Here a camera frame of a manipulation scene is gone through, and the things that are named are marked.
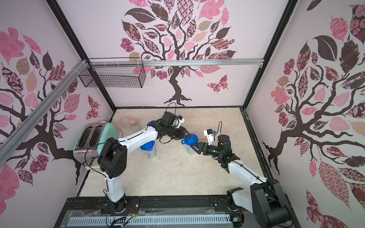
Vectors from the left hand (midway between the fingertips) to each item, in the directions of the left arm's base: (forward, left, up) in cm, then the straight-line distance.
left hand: (188, 138), depth 86 cm
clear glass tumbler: (+20, +48, -9) cm, 53 cm away
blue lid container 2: (-1, -2, 0) cm, 2 cm away
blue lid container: (-7, +22, 0) cm, 23 cm away
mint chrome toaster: (-4, +56, +5) cm, 57 cm away
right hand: (-7, -3, +2) cm, 8 cm away
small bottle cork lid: (+15, +39, -3) cm, 42 cm away
